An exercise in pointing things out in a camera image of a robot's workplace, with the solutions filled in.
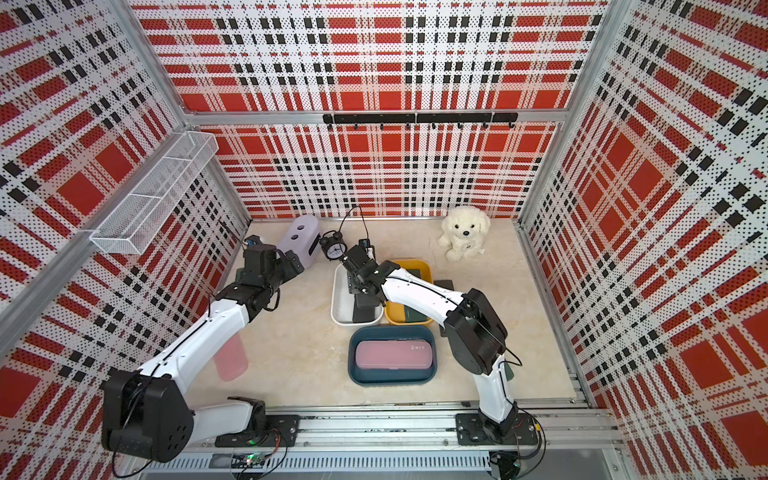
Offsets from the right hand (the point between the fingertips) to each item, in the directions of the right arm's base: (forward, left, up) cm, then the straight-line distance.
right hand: (368, 276), depth 89 cm
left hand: (+2, +22, +6) cm, 23 cm away
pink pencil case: (-20, -8, -11) cm, 24 cm away
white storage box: (-3, +9, -10) cm, 14 cm away
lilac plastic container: (+18, +24, -1) cm, 31 cm away
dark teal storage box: (-27, -8, -10) cm, 29 cm away
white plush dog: (+15, -30, +4) cm, 34 cm away
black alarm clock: (+17, +14, -6) cm, 23 cm away
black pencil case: (-8, +1, -5) cm, 10 cm away
